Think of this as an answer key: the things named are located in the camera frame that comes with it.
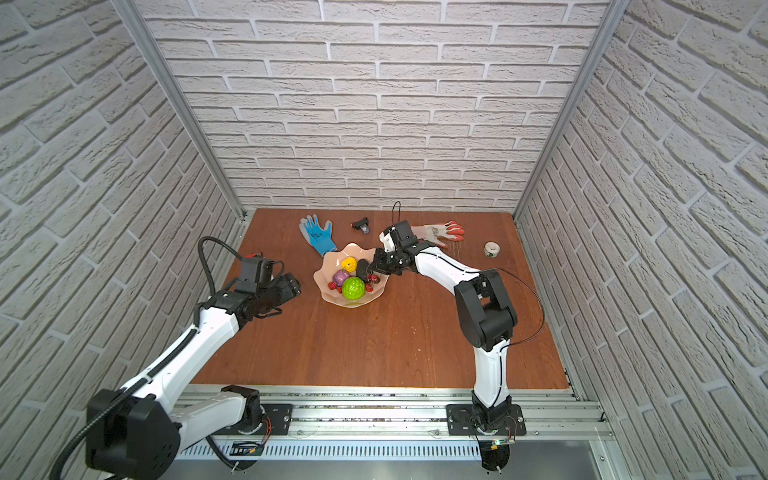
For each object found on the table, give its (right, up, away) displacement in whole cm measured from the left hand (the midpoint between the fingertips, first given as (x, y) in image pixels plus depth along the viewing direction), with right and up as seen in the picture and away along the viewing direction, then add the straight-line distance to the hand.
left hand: (291, 283), depth 84 cm
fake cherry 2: (+12, -3, +11) cm, 16 cm away
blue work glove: (+1, +13, +27) cm, 30 cm away
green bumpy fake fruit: (+17, -2, +6) cm, 18 cm away
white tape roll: (+65, +9, +23) cm, 70 cm away
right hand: (+22, +5, +8) cm, 24 cm away
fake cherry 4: (+22, -3, +10) cm, 24 cm away
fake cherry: (+9, -2, +11) cm, 14 cm away
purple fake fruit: (+12, +1, +11) cm, 17 cm away
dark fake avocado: (+19, +3, +13) cm, 23 cm away
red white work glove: (+47, +16, +30) cm, 58 cm away
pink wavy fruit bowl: (+8, +5, +15) cm, 18 cm away
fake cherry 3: (+24, 0, +6) cm, 25 cm away
